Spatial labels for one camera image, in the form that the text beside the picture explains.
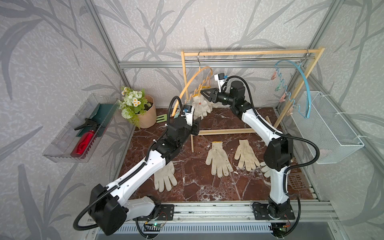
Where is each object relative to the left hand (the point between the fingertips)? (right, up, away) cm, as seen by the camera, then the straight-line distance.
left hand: (197, 116), depth 73 cm
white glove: (+2, +6, +16) cm, 18 cm away
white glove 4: (+30, -23, +21) cm, 43 cm away
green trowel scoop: (-47, -2, -3) cm, 47 cm away
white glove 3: (+13, -26, +18) cm, 35 cm away
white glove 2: (-19, -35, +12) cm, 41 cm away
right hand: (+3, +14, +5) cm, 15 cm away
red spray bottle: (-44, -11, -15) cm, 48 cm away
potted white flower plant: (-35, +5, +14) cm, 38 cm away
